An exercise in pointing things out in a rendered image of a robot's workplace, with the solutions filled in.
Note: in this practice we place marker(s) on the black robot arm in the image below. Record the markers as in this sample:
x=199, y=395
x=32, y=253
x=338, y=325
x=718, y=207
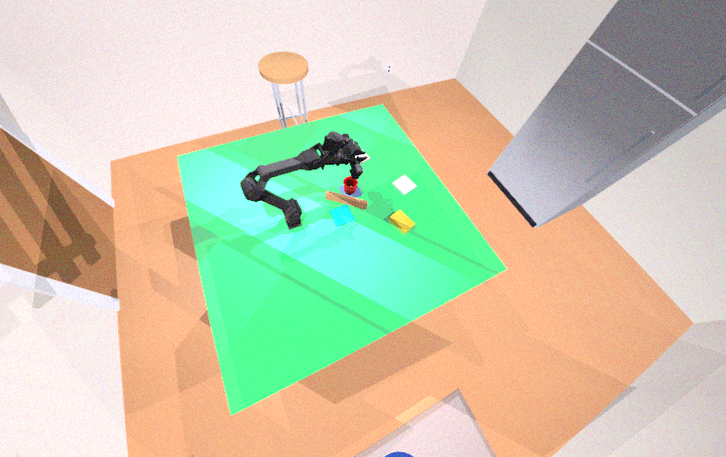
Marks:
x=307, y=159

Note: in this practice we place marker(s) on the yellow box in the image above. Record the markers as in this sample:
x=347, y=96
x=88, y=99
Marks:
x=402, y=221

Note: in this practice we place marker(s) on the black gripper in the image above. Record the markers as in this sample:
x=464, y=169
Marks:
x=356, y=169

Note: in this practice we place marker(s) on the red cup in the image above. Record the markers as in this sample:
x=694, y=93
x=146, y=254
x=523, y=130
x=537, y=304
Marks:
x=349, y=181

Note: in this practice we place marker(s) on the wooden flat bar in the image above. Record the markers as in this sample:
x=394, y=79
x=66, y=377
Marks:
x=348, y=200

